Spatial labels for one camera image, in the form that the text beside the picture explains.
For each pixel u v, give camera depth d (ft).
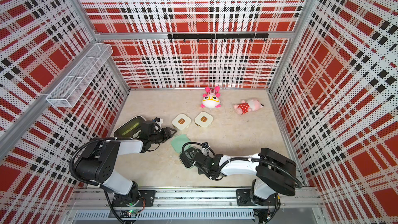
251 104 3.43
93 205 2.36
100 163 1.50
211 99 3.43
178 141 3.14
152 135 2.55
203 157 2.13
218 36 2.90
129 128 3.06
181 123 3.23
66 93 2.26
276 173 1.40
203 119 3.32
